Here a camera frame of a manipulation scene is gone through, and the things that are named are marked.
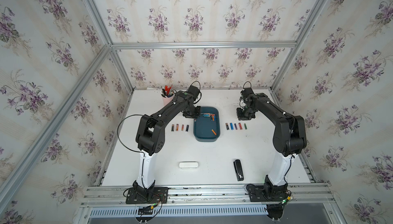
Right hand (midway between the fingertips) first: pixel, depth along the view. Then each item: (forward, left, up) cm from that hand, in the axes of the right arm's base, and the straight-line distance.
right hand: (242, 118), depth 95 cm
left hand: (-2, +27, +3) cm, 27 cm away
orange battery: (-4, +42, -6) cm, 42 cm away
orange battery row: (-7, +18, -6) cm, 20 cm away
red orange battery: (-5, +38, -7) cm, 39 cm away
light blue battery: (-3, +6, -6) cm, 9 cm away
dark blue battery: (-4, +35, -6) cm, 36 cm away
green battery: (-3, -3, -7) cm, 8 cm away
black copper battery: (-3, +9, -6) cm, 11 cm away
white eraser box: (-29, +32, -3) cm, 43 cm away
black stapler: (-30, +6, -3) cm, 31 cm away
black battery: (-4, +45, -6) cm, 45 cm away
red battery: (-2, 0, -6) cm, 7 cm away
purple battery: (-2, +3, -6) cm, 7 cm away
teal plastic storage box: (-3, +23, -7) cm, 24 cm away
